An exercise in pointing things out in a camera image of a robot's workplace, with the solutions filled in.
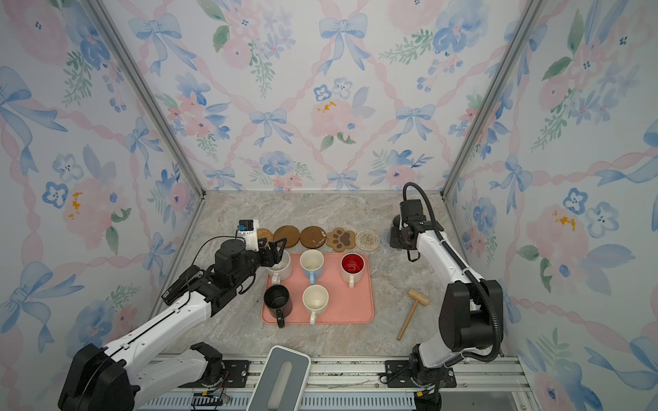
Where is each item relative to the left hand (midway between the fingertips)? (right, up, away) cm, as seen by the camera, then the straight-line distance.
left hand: (278, 238), depth 80 cm
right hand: (+42, 0, +10) cm, 43 cm away
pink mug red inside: (+24, -11, +14) cm, 30 cm away
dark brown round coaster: (+9, -1, +25) cm, 27 cm away
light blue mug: (+9, -11, +14) cm, 20 cm away
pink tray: (+22, -23, +6) cm, 32 cm away
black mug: (-1, -21, +6) cm, 22 cm away
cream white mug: (+11, -21, +7) cm, 25 cm away
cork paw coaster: (+20, -2, +24) cm, 31 cm away
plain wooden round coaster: (0, 0, +26) cm, 26 cm away
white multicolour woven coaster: (+31, -2, +24) cm, 39 cm away
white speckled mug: (0, -11, +6) cm, 13 cm away
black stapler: (-35, -17, +9) cm, 40 cm away
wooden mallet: (+46, -21, +8) cm, 52 cm away
